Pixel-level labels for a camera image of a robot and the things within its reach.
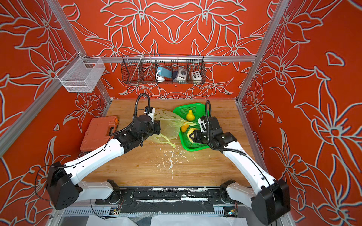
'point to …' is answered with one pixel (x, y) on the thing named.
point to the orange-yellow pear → (184, 127)
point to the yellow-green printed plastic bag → (170, 125)
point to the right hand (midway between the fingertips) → (189, 136)
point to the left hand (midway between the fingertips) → (160, 120)
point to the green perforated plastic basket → (199, 111)
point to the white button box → (196, 76)
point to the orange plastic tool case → (99, 133)
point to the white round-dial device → (182, 74)
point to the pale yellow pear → (190, 117)
